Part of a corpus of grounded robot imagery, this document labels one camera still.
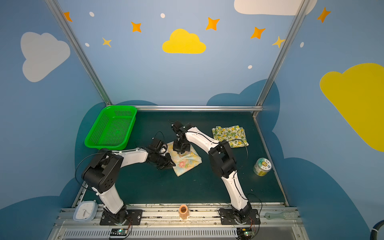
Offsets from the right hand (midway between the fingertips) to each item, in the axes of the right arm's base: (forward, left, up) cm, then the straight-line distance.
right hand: (177, 151), depth 92 cm
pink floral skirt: (-5, -5, -5) cm, 8 cm away
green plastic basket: (+19, +53, -6) cm, 57 cm away
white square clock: (-35, +42, -3) cm, 55 cm away
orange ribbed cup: (-34, -8, +6) cm, 36 cm away
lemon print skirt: (+18, -39, -4) cm, 43 cm away
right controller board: (-40, -37, -7) cm, 55 cm away
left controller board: (-43, +24, -6) cm, 50 cm away
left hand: (-8, 0, -4) cm, 9 cm away
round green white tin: (-8, -50, +1) cm, 51 cm away
